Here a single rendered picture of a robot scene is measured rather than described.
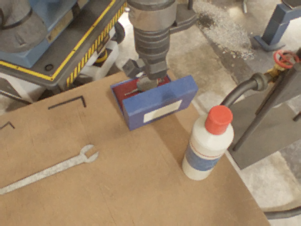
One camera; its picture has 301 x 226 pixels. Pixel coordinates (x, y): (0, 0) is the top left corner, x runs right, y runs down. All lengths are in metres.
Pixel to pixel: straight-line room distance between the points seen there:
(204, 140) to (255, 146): 0.79
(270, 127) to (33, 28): 1.08
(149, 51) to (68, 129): 0.28
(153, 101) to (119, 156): 0.16
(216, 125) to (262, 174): 0.80
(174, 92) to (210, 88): 0.78
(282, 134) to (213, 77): 0.45
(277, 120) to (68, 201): 1.01
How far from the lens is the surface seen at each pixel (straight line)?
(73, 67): 0.94
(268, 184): 1.11
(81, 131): 0.59
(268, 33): 1.56
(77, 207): 0.53
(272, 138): 1.19
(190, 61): 1.36
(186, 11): 0.50
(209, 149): 0.36
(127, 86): 0.63
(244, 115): 1.20
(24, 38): 0.91
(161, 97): 0.47
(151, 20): 0.41
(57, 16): 1.03
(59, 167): 0.56
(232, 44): 1.51
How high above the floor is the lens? 0.97
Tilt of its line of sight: 59 degrees down
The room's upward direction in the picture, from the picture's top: 2 degrees counter-clockwise
